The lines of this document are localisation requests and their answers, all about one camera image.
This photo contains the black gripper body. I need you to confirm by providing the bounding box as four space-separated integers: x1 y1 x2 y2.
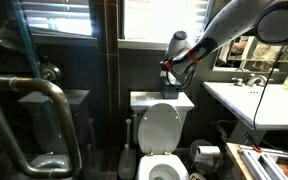
159 59 172 80

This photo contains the white tissue sheet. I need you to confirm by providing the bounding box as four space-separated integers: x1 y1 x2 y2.
166 71 179 85

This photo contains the dark teal tissue box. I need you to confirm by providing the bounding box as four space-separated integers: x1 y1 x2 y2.
160 74 182 100

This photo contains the white window sill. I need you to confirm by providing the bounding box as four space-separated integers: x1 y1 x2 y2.
118 38 172 52

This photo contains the white toilet tank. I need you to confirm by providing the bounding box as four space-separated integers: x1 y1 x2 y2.
129 90 196 145

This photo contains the large window blind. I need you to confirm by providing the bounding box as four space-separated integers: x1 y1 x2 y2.
123 0 210 43

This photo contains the white toilet lid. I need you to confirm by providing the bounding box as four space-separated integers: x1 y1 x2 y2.
137 102 184 156

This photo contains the dark sink drain pipe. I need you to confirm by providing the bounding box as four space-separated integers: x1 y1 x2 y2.
211 119 239 145

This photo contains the chrome sink faucet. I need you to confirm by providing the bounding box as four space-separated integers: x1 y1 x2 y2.
245 73 269 88

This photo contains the white toilet paper roll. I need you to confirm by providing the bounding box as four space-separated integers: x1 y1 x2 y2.
197 145 221 158

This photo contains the white toilet seat and bowl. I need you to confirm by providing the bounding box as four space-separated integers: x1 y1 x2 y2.
135 153 191 180

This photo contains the white toilet brush with holder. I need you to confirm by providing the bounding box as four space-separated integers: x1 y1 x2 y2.
117 118 137 180

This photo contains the curved metal grab bar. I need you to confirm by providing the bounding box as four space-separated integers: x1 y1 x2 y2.
0 75 84 180

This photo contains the white bathroom sink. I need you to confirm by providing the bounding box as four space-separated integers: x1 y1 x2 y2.
203 81 288 132

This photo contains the round metal shower knob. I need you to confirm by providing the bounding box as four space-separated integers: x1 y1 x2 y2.
38 63 64 83

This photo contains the wooden table top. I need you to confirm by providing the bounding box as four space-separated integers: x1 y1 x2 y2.
225 142 262 180

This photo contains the small window blind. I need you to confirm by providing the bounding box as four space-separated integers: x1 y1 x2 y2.
19 0 94 38

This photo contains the orange wrist cable strap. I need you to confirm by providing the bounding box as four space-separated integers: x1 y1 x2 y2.
163 57 174 73

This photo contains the orange forearm cable strap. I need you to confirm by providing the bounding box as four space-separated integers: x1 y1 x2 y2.
186 49 203 65

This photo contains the chrome faucet handle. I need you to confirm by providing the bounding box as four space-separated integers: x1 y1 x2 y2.
231 77 246 87

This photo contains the wall mirror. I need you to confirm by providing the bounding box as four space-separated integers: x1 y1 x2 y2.
212 34 288 73

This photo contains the wire waste basket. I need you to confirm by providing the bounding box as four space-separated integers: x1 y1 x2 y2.
189 139 224 175

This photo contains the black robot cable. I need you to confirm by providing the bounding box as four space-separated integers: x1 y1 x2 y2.
165 49 285 132

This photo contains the orange handled clamp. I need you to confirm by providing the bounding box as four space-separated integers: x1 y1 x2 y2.
245 133 264 154

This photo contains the aluminium frame profile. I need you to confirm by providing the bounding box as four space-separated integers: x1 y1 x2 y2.
238 145 288 180

